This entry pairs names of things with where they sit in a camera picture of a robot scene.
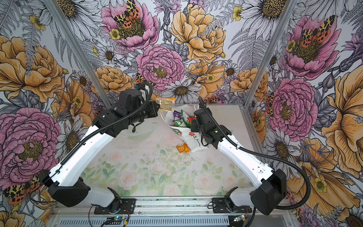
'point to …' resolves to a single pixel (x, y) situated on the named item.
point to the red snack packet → (190, 118)
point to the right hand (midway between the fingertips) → (195, 125)
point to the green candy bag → (184, 122)
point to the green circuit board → (114, 220)
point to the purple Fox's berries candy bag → (177, 115)
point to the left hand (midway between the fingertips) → (158, 110)
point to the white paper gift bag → (192, 139)
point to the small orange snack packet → (184, 148)
